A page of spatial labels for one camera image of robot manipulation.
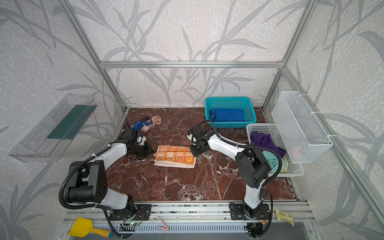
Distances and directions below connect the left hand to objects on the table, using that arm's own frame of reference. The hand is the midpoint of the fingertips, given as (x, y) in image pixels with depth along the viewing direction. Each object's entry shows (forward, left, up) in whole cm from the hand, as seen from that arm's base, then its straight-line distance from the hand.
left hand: (156, 146), depth 90 cm
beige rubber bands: (+26, +7, -7) cm, 28 cm away
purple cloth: (+5, -68, 0) cm, 68 cm away
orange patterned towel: (-5, -11, -2) cm, 13 cm away
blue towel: (+31, -47, -7) cm, 57 cm away
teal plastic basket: (+39, -54, -1) cm, 67 cm away
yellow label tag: (-35, -67, -4) cm, 76 cm away
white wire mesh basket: (-9, -70, +30) cm, 76 cm away
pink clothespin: (-40, -11, -5) cm, 41 cm away
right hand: (0, -23, 0) cm, 23 cm away
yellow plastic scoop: (-40, +29, -7) cm, 50 cm away
